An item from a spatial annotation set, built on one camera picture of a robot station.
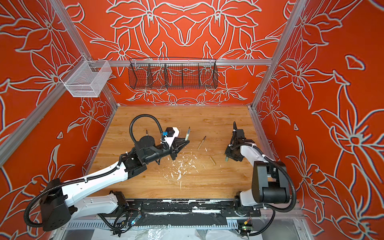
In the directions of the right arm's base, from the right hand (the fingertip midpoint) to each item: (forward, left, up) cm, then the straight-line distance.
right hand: (227, 153), depth 90 cm
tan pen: (+9, +16, -1) cm, 18 cm away
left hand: (-6, +24, +27) cm, 37 cm away
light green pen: (-6, +24, +32) cm, 40 cm away
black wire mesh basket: (+47, +34, +27) cm, 64 cm away
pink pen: (+18, +54, -1) cm, 57 cm away
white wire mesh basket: (+38, +88, +31) cm, 100 cm away
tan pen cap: (-4, +10, -2) cm, 10 cm away
